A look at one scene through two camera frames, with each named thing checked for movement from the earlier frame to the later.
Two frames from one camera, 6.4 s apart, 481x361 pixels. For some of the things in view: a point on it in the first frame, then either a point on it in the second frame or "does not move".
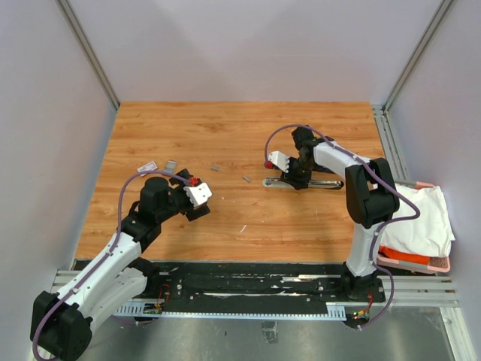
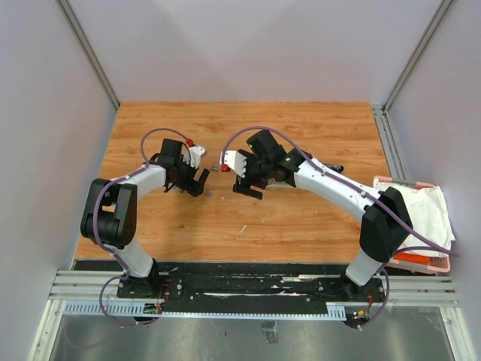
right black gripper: (294, 180) → (245, 188)
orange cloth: (403, 256) does not move
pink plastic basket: (440, 265) does not move
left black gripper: (194, 213) → (197, 187)
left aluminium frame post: (88, 51) does not move
